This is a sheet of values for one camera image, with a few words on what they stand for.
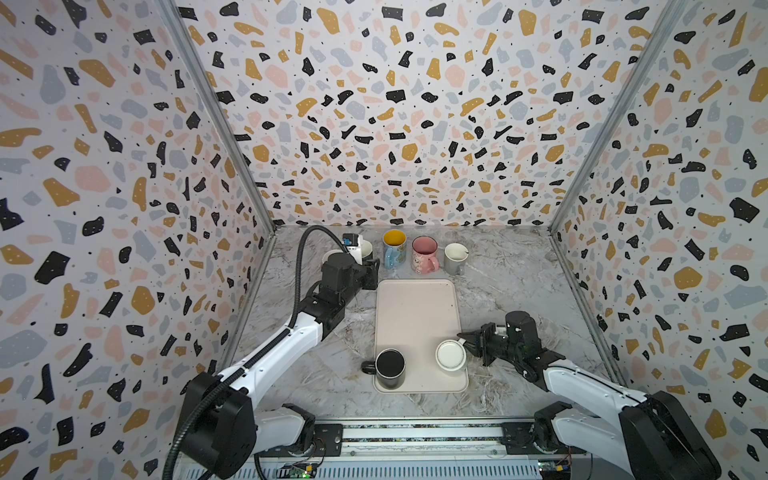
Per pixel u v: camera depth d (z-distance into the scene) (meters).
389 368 0.76
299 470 0.70
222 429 0.39
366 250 1.02
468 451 0.73
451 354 0.81
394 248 1.03
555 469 0.72
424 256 1.00
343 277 0.60
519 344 0.68
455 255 1.06
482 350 0.77
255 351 0.47
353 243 0.69
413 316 0.98
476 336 0.77
